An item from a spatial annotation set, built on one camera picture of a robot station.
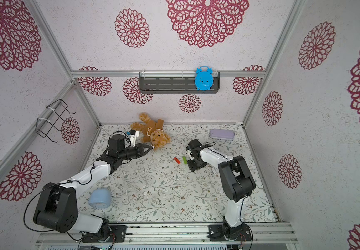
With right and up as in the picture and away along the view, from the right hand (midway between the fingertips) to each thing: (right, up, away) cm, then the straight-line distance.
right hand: (193, 164), depth 96 cm
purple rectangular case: (+22, +19, +15) cm, 33 cm away
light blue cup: (-49, -14, -18) cm, 54 cm away
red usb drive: (-10, +2, +4) cm, 11 cm away
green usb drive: (-5, +2, +5) cm, 7 cm away
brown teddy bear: (-27, +21, +9) cm, 35 cm away
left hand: (-24, +11, -12) cm, 29 cm away
